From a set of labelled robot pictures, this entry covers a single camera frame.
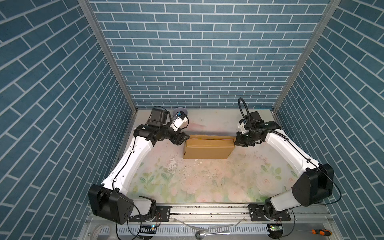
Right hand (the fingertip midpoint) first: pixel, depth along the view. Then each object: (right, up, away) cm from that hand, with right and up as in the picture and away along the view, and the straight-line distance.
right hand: (233, 141), depth 82 cm
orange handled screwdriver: (+38, -40, -14) cm, 57 cm away
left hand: (-27, +6, -6) cm, 28 cm away
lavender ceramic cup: (-35, +21, +32) cm, 52 cm away
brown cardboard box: (-14, -2, -2) cm, 14 cm away
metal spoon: (-18, -41, -15) cm, 47 cm away
